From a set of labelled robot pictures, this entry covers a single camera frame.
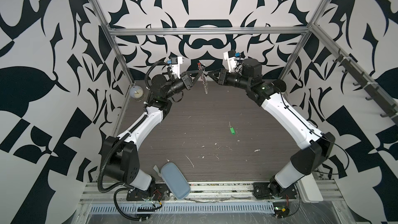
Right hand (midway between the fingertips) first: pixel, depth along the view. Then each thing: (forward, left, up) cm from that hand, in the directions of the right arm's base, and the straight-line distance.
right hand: (209, 72), depth 67 cm
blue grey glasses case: (-34, +17, -37) cm, 53 cm away
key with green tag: (-6, -15, -42) cm, 45 cm away
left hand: (0, +2, +2) cm, 3 cm away
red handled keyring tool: (-1, +2, -4) cm, 5 cm away
